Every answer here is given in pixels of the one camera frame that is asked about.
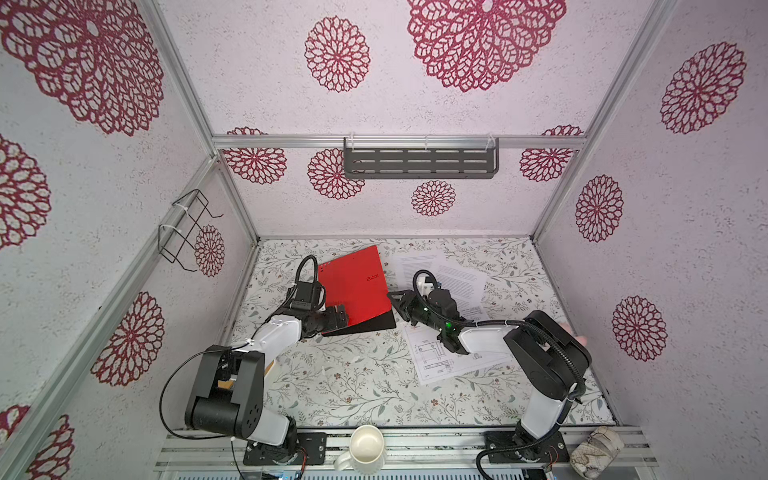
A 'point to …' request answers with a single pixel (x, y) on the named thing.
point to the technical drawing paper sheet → (436, 360)
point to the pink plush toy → (581, 339)
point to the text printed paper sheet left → (400, 267)
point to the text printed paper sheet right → (466, 284)
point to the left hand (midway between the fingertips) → (336, 324)
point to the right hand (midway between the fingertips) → (385, 294)
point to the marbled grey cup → (595, 456)
